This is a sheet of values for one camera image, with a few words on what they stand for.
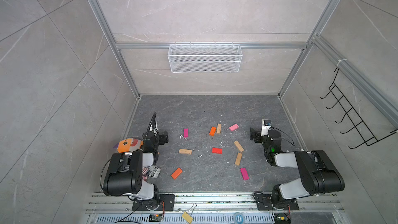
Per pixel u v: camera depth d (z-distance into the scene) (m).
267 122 0.80
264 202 0.73
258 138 0.84
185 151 0.90
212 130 0.99
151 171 0.80
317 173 0.46
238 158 0.88
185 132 0.99
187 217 0.69
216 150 0.91
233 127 1.01
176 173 0.82
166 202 0.73
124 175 0.44
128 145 0.83
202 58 1.01
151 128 0.81
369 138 0.58
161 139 0.84
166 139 0.87
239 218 0.70
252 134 0.86
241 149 0.90
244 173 0.82
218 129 1.00
